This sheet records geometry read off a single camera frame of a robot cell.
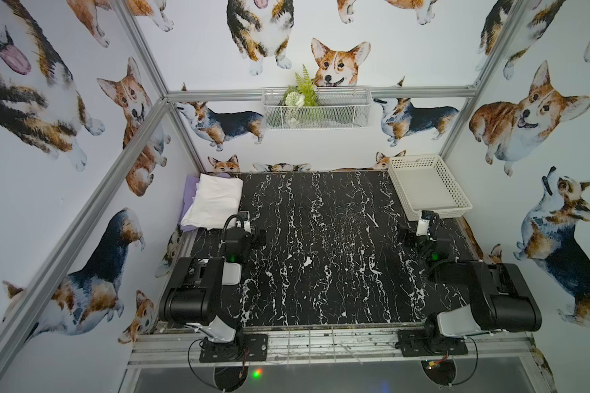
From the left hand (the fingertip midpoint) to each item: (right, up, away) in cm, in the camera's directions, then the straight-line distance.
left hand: (252, 220), depth 95 cm
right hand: (+60, 0, -2) cm, 60 cm away
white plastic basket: (+79, +15, +27) cm, 85 cm away
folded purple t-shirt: (-30, +15, +14) cm, 37 cm away
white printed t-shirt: (-17, +6, +9) cm, 20 cm away
